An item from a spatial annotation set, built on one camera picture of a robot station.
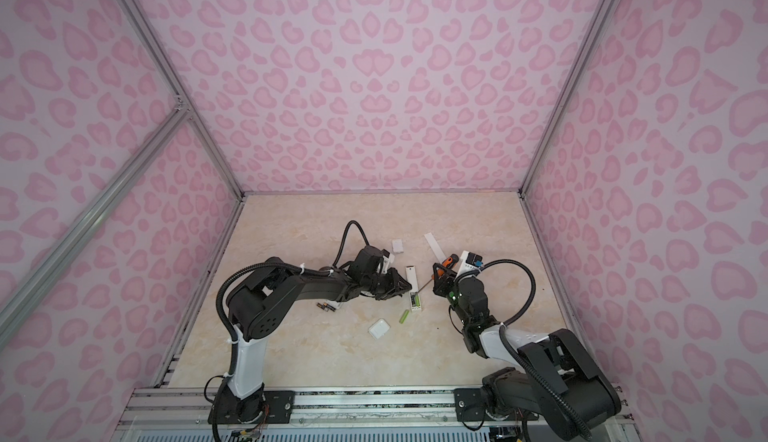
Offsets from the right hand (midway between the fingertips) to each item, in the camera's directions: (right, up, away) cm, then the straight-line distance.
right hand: (435, 264), depth 86 cm
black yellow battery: (-34, -13, +4) cm, 37 cm away
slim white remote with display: (-6, -6, +9) cm, 12 cm away
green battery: (-5, -11, +3) cm, 13 cm away
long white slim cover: (+2, +3, +18) cm, 18 cm away
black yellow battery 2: (-31, -14, +4) cm, 34 cm away
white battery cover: (-11, +4, +18) cm, 21 cm away
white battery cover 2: (-16, -18, 0) cm, 24 cm away
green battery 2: (-9, -16, +2) cm, 18 cm away
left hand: (-5, -7, +4) cm, 10 cm away
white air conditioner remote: (-30, -13, +4) cm, 33 cm away
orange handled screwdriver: (+3, +1, -3) cm, 5 cm away
